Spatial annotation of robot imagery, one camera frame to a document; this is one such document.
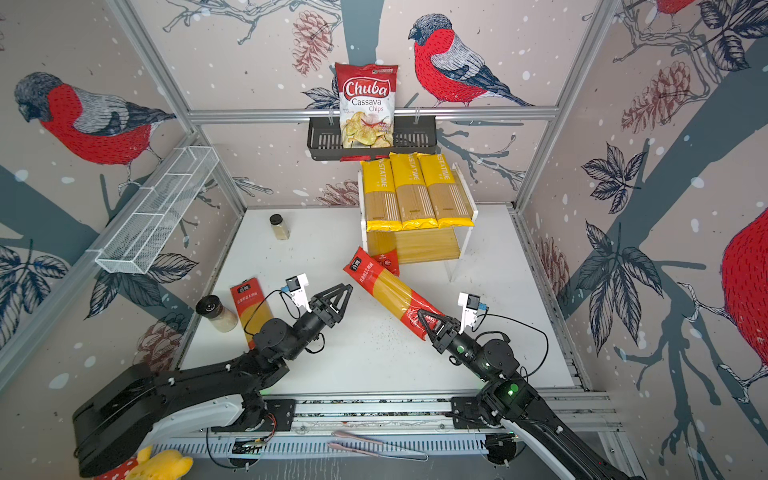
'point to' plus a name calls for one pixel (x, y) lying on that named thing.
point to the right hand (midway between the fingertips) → (415, 320)
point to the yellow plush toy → (165, 465)
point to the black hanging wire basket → (411, 135)
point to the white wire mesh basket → (156, 212)
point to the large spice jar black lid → (217, 313)
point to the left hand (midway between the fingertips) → (347, 291)
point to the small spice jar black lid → (280, 230)
